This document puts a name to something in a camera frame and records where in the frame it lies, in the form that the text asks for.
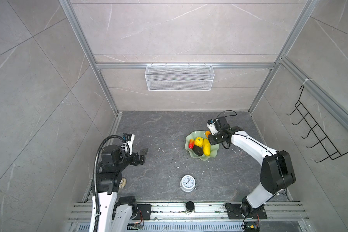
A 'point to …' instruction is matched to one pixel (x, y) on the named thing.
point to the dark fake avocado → (197, 150)
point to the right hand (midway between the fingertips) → (211, 137)
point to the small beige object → (123, 183)
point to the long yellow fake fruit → (207, 147)
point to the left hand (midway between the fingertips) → (137, 144)
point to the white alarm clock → (187, 183)
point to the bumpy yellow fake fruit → (198, 141)
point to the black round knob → (190, 206)
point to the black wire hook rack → (314, 128)
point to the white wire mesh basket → (179, 78)
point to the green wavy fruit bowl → (192, 136)
